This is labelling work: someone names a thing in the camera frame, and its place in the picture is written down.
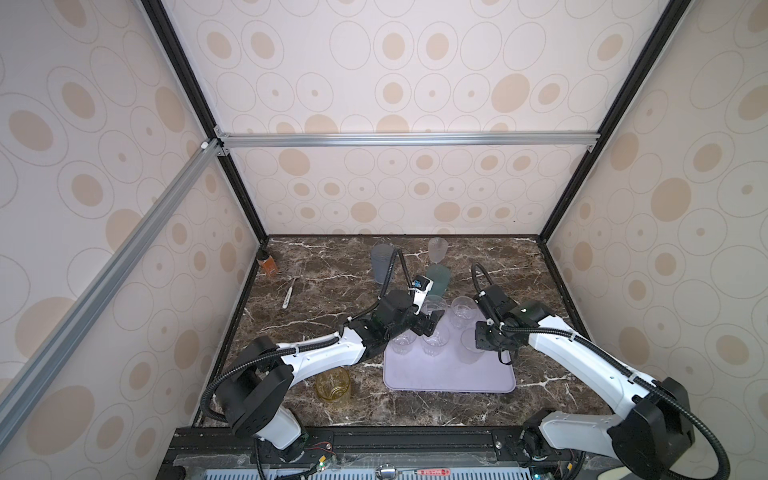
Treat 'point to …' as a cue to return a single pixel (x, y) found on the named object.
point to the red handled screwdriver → (428, 471)
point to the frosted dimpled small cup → (437, 249)
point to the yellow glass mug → (332, 383)
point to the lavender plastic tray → (420, 372)
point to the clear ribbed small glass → (435, 342)
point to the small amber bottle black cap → (266, 260)
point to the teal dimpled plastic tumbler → (440, 274)
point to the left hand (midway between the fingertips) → (440, 302)
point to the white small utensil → (286, 301)
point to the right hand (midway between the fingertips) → (484, 340)
